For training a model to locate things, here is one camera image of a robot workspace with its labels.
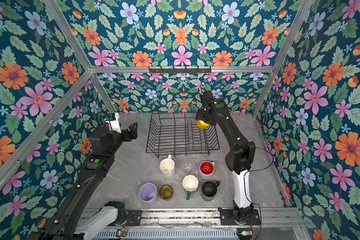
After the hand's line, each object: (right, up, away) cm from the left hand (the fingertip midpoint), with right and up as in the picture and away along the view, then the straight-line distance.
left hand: (129, 119), depth 70 cm
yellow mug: (+36, -2, +13) cm, 38 cm away
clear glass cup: (+28, -27, +20) cm, 44 cm away
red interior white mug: (+39, -29, +18) cm, 52 cm away
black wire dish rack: (+17, -10, +35) cm, 40 cm away
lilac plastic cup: (+6, -40, +9) cm, 41 cm away
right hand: (+37, +2, +19) cm, 41 cm away
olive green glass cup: (+16, -40, +11) cm, 44 cm away
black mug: (+40, -39, +12) cm, 57 cm away
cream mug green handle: (+29, -35, +11) cm, 47 cm away
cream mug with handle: (+16, -28, +17) cm, 36 cm away
